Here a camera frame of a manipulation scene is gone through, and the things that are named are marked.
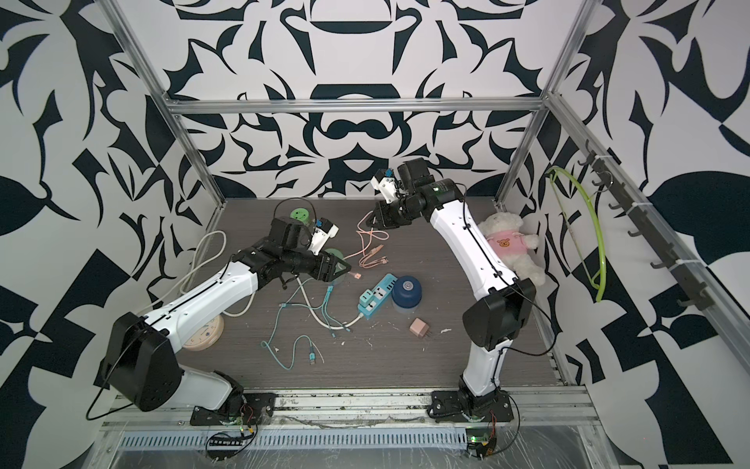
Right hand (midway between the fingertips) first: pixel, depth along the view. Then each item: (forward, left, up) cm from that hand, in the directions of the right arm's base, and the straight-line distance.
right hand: (369, 216), depth 77 cm
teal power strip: (-12, 0, -24) cm, 27 cm away
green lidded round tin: (+21, +26, -23) cm, 40 cm away
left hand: (-6, +8, -9) cm, 14 cm away
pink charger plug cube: (-20, -14, -26) cm, 36 cm away
